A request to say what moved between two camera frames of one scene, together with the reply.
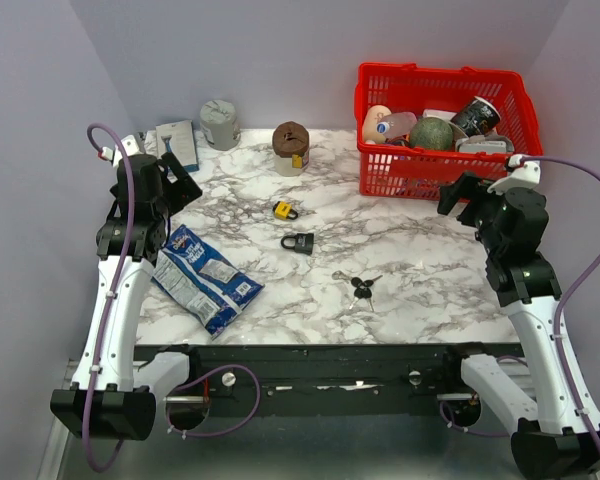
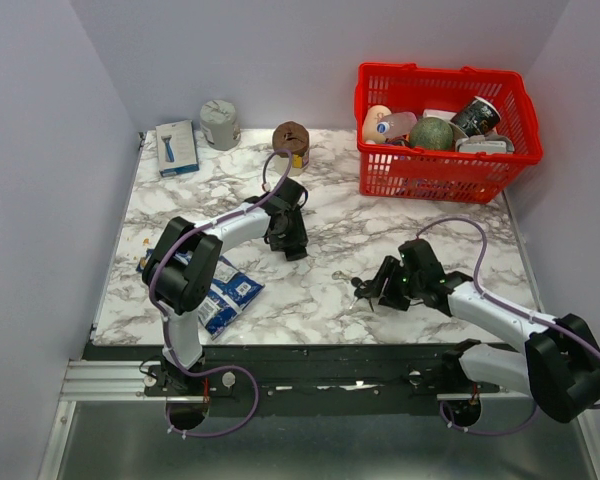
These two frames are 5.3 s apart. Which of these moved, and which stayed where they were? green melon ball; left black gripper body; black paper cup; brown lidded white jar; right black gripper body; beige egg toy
Moved: right black gripper body; left black gripper body
Stayed: black paper cup; brown lidded white jar; beige egg toy; green melon ball
